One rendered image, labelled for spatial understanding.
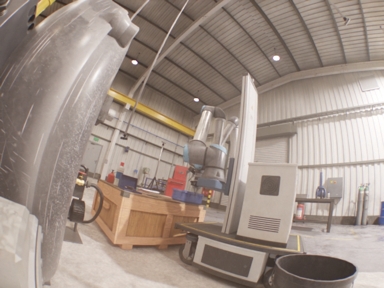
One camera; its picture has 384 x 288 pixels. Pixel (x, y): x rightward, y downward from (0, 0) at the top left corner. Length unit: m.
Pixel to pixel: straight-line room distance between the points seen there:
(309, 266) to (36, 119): 0.87
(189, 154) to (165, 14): 8.55
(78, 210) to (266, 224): 0.98
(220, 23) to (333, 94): 6.85
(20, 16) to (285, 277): 0.68
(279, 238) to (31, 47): 1.16
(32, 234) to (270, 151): 9.42
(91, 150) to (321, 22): 14.34
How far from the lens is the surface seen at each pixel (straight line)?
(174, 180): 4.31
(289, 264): 0.77
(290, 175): 1.10
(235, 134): 1.98
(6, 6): 0.16
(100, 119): 0.56
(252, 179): 1.13
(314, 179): 8.38
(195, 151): 1.26
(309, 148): 8.82
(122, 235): 1.37
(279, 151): 9.23
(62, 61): 0.17
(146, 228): 1.46
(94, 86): 0.19
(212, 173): 1.21
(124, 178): 1.48
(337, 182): 8.04
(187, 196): 1.69
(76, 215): 0.36
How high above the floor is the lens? 0.56
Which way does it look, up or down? 17 degrees up
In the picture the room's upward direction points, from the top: 12 degrees clockwise
